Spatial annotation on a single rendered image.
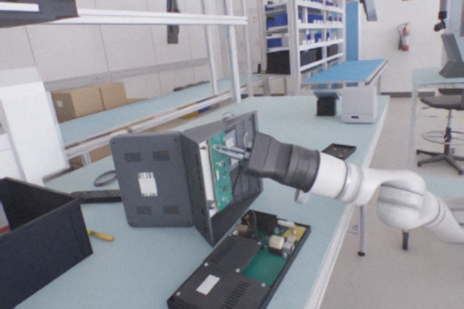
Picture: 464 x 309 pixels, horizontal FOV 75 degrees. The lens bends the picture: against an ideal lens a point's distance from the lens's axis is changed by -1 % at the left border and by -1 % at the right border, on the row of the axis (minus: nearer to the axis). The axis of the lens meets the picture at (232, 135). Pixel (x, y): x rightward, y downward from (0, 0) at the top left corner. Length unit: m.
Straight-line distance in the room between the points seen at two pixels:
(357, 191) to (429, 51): 6.53
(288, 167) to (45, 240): 0.43
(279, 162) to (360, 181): 0.14
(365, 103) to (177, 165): 0.89
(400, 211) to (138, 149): 0.49
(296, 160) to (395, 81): 6.62
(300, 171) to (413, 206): 0.20
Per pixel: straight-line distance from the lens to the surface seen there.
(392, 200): 0.60
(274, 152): 0.53
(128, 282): 0.59
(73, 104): 4.01
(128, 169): 0.66
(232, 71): 1.94
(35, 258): 0.63
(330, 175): 0.54
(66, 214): 0.63
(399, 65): 7.06
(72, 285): 0.63
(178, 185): 0.63
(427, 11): 7.03
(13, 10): 0.78
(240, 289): 0.48
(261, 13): 3.98
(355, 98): 1.32
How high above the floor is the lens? 1.36
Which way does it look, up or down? 16 degrees down
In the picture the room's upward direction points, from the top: 6 degrees counter-clockwise
